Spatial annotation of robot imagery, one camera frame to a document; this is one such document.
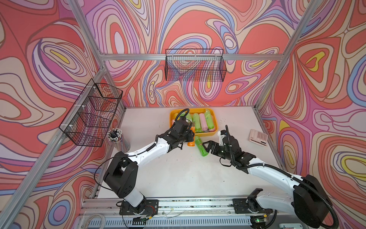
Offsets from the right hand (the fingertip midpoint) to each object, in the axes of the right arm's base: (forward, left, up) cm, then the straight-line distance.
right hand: (207, 149), depth 83 cm
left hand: (+8, +7, +4) cm, 11 cm away
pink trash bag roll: (+24, -1, -3) cm, 24 cm away
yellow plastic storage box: (+32, +19, -2) cm, 37 cm away
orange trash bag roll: (+2, +9, +3) cm, 10 cm away
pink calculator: (+13, -39, -9) cm, 42 cm away
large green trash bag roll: (+26, -5, -2) cm, 26 cm away
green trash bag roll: (+27, +8, -1) cm, 29 cm away
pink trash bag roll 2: (+19, -7, -7) cm, 21 cm away
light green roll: (+22, +4, -2) cm, 23 cm away
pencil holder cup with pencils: (+8, +55, +6) cm, 56 cm away
